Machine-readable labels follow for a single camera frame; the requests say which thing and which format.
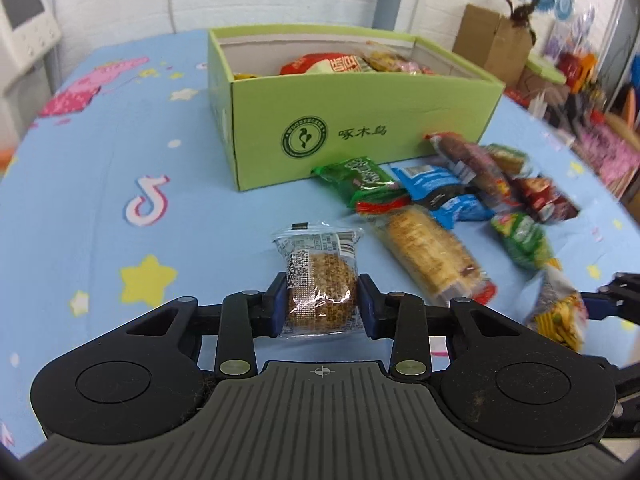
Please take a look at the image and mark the green snack packet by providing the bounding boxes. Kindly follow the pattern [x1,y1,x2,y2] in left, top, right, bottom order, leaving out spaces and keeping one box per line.
[311,156,411,216]

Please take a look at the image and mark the white appliance with screen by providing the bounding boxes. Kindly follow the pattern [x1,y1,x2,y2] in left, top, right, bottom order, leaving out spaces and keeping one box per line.
[1,0,62,79]

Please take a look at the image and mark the round cookie clear wrapper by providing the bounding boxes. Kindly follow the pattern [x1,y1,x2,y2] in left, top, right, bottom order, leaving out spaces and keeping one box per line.
[273,222,360,336]

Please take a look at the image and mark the green cardboard box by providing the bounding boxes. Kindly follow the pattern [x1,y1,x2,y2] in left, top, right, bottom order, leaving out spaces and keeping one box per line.
[207,24,504,191]

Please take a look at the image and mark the dark red sausage packet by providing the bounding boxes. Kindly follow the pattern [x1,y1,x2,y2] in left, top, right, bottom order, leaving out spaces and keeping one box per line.
[424,132,518,210]

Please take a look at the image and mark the yellow snack bag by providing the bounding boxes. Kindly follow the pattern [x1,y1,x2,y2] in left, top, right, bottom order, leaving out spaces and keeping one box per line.
[233,73,259,81]

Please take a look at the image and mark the rice cracker red-edged packet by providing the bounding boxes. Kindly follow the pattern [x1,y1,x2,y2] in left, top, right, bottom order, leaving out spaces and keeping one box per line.
[371,205,497,307]

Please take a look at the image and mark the red snack bag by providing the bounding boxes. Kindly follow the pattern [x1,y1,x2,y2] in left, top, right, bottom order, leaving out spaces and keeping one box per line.
[280,52,373,75]

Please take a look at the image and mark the dark red small packet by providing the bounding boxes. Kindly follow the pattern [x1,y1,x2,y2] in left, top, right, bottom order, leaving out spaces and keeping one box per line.
[512,177,579,223]

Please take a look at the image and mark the blue snack packet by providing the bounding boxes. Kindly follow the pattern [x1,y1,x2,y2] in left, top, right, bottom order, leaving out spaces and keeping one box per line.
[392,165,495,231]

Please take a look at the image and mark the green candy packet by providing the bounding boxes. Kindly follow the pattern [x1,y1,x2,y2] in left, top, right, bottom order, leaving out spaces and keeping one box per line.
[490,211,554,270]

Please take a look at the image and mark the yellow patterned snack packet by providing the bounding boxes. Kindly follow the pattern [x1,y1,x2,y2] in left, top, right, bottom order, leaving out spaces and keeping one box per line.
[525,259,589,352]

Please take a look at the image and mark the clear bag yellow twists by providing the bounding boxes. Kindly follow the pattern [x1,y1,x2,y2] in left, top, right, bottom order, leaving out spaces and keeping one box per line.
[360,41,435,75]

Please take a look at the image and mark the brown cardboard box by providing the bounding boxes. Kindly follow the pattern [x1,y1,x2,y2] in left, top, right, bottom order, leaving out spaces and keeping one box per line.
[452,3,533,87]

